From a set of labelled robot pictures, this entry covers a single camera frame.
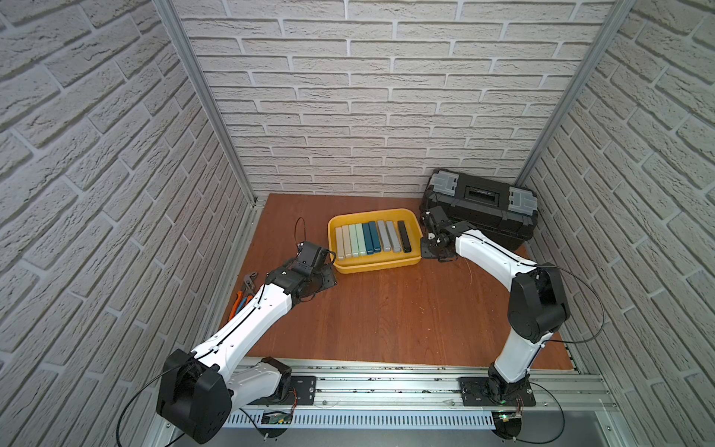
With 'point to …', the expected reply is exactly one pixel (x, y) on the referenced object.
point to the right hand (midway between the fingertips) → (435, 249)
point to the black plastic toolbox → (505, 213)
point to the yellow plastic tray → (381, 260)
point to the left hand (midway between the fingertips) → (332, 273)
